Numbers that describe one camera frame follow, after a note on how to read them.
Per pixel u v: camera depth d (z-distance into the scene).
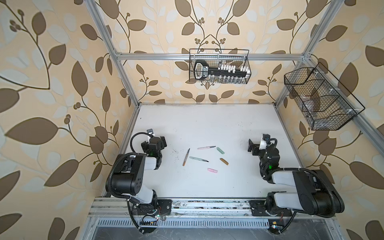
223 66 0.81
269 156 0.67
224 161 0.91
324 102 0.73
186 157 0.92
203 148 0.96
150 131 0.82
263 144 0.79
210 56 0.91
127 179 0.44
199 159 0.91
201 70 0.84
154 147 0.73
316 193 0.43
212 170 0.86
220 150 0.94
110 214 0.73
